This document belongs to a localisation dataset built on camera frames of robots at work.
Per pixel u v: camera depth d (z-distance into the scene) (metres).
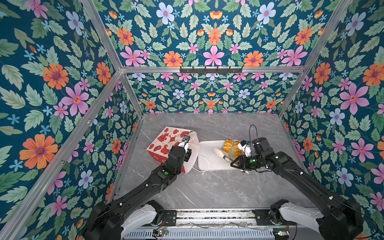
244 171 0.70
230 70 0.91
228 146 0.96
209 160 0.88
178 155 0.58
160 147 0.86
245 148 0.72
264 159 0.59
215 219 0.75
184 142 0.65
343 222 0.38
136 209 0.57
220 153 0.81
